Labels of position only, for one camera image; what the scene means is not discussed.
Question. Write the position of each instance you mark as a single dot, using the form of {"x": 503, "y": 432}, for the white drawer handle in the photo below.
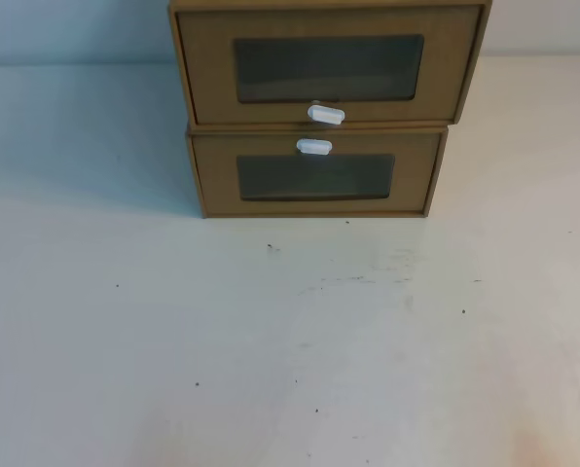
{"x": 314, "y": 147}
{"x": 327, "y": 116}

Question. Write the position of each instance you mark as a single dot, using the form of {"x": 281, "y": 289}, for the lower cardboard shoebox shell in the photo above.
{"x": 433, "y": 170}

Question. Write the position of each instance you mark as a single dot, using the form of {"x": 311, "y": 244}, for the cardboard shoebox shell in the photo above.
{"x": 470, "y": 63}
{"x": 433, "y": 170}

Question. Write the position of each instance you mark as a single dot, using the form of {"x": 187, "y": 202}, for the upper cardboard shoebox shell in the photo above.
{"x": 470, "y": 63}

